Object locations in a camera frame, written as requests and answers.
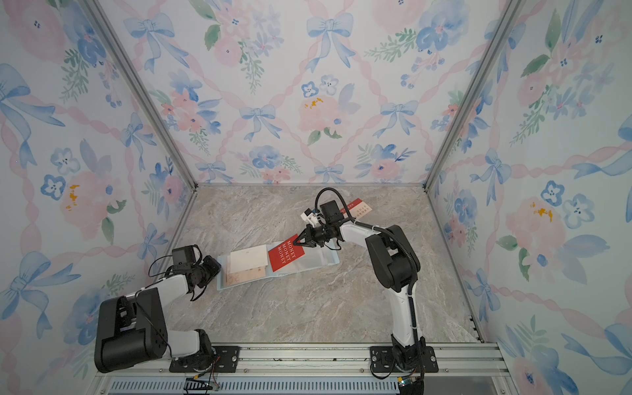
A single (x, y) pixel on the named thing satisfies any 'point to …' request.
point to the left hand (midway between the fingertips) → (221, 263)
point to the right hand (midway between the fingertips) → (296, 243)
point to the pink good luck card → (244, 275)
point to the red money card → (285, 253)
